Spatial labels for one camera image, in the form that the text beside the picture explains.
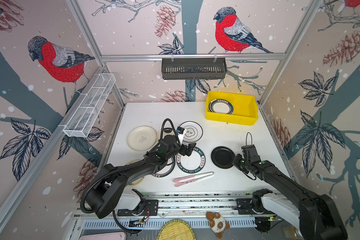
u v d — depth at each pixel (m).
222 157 0.89
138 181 0.81
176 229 0.67
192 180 0.81
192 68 1.05
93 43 0.84
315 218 0.40
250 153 0.68
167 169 0.86
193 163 0.88
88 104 0.79
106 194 0.42
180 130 0.73
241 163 0.76
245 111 1.14
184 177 0.82
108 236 0.65
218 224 0.67
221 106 1.19
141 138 1.00
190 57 0.90
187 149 0.75
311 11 0.74
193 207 0.75
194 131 1.04
